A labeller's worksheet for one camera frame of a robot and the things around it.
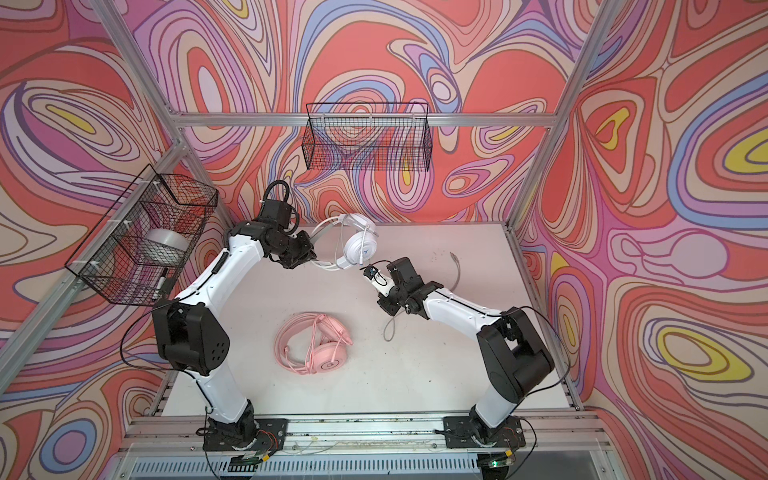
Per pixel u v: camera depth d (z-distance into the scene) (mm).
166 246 703
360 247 754
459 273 1046
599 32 719
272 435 725
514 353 454
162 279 734
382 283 769
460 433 733
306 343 883
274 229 672
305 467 767
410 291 685
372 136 957
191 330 468
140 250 713
